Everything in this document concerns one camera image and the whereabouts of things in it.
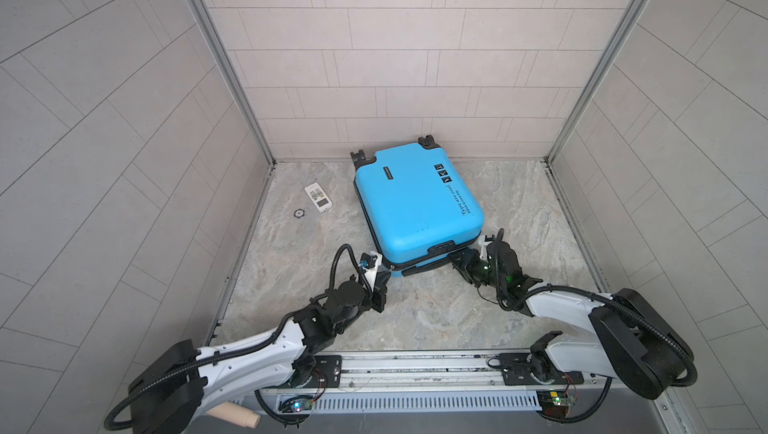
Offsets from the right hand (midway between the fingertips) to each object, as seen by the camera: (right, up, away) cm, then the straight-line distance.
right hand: (446, 260), depth 85 cm
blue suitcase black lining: (-8, +15, -5) cm, 18 cm away
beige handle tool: (-49, -27, -22) cm, 60 cm away
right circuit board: (+23, -28, -17) cm, 40 cm away
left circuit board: (-36, -26, -20) cm, 49 cm away
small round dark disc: (-47, +12, +15) cm, 51 cm away
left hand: (-14, -2, -7) cm, 16 cm away
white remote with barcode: (-41, +17, +18) cm, 48 cm away
